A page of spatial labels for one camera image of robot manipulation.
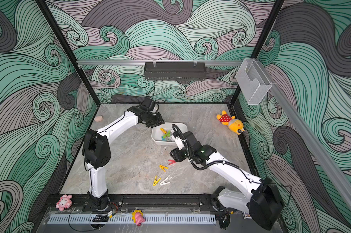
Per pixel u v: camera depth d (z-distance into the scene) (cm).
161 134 99
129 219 70
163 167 85
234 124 99
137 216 67
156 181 80
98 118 108
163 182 79
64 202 71
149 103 73
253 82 78
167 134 99
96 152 53
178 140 71
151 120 77
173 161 88
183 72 93
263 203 38
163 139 98
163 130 101
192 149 59
